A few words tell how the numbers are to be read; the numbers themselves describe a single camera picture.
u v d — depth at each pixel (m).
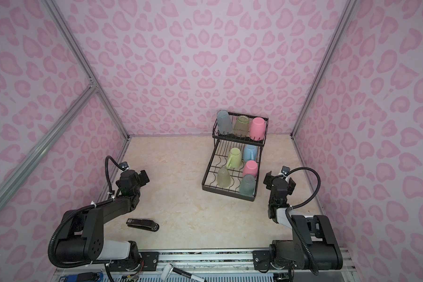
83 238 0.43
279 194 0.68
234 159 0.95
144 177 0.86
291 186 0.80
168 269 0.69
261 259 0.73
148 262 0.74
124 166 0.78
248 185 0.85
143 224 0.83
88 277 0.67
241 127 0.91
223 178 0.91
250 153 0.98
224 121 0.88
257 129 0.88
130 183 0.70
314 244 0.42
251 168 0.89
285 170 0.75
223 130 0.88
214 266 0.72
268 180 0.84
